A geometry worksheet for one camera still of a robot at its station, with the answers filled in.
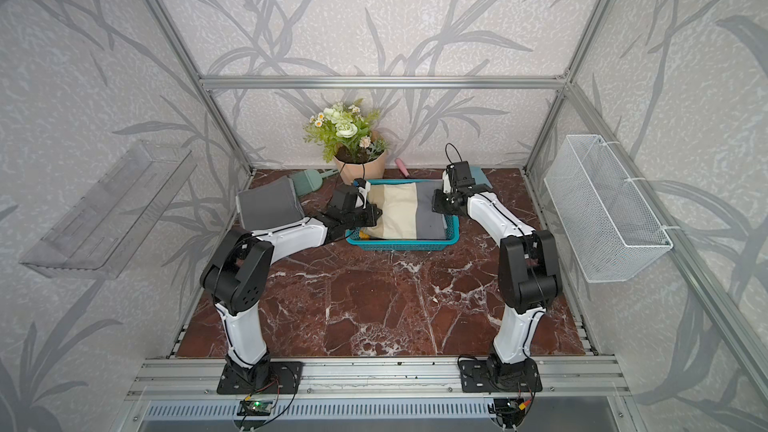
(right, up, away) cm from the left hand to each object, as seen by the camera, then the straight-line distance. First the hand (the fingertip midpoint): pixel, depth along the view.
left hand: (382, 210), depth 95 cm
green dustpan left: (-31, +10, +21) cm, 39 cm away
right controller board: (+33, -47, -24) cm, 62 cm away
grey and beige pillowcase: (+8, 0, +1) cm, 8 cm away
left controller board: (-29, -46, -24) cm, 60 cm away
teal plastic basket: (+22, -5, -3) cm, 23 cm away
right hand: (+18, +3, +1) cm, 18 cm away
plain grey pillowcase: (-42, +1, +13) cm, 44 cm away
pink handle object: (+6, +16, +25) cm, 30 cm away
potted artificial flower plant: (-11, +23, -6) cm, 26 cm away
